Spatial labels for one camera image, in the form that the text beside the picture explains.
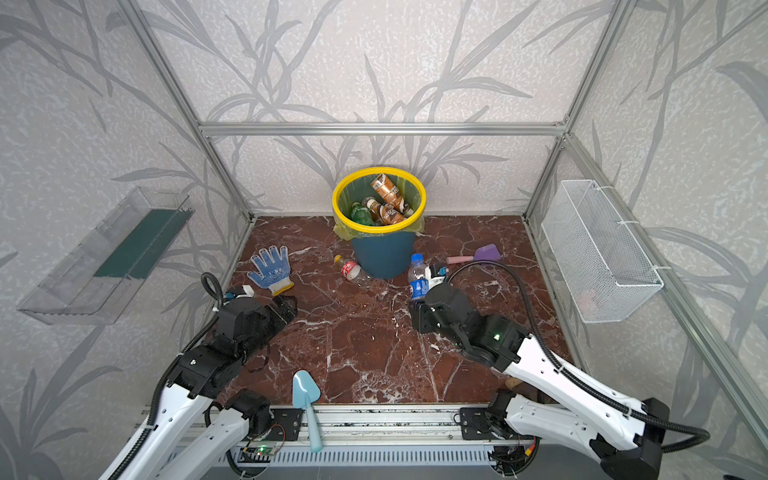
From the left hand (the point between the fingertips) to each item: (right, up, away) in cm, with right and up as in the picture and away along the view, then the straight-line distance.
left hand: (295, 298), depth 75 cm
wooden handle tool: (+56, -23, +2) cm, 61 cm away
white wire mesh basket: (+70, +8, -13) cm, 72 cm away
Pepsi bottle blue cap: (+31, +4, -6) cm, 32 cm away
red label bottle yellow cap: (+10, +4, +26) cm, 28 cm away
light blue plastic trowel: (+1, -26, +3) cm, 26 cm away
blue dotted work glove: (-17, +3, +28) cm, 33 cm away
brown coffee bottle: (+23, +29, +16) cm, 41 cm away
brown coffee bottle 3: (+28, +24, +18) cm, 42 cm away
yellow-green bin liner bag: (+14, +32, +20) cm, 40 cm away
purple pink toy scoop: (+58, +10, +33) cm, 68 cm away
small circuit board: (-5, -35, -5) cm, 36 cm away
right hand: (+31, +2, -3) cm, 31 cm away
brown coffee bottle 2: (+21, +23, +12) cm, 33 cm away
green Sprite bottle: (+15, +23, +14) cm, 30 cm away
